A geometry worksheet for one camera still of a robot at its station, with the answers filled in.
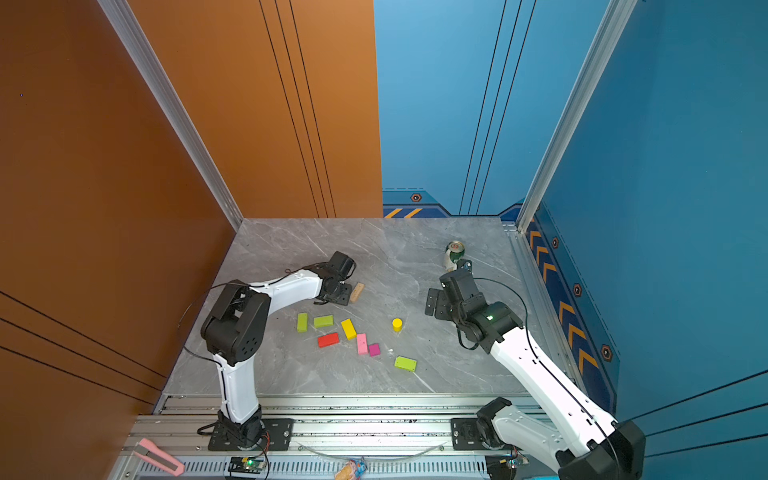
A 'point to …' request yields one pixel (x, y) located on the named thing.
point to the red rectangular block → (328, 340)
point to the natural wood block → (358, 290)
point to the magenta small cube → (374, 350)
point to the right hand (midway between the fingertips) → (441, 300)
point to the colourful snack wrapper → (351, 470)
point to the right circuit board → (515, 462)
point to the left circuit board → (247, 464)
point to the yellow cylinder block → (397, 325)
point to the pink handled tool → (149, 451)
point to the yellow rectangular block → (349, 329)
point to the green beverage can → (457, 250)
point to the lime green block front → (405, 363)
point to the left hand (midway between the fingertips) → (340, 291)
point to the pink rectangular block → (362, 344)
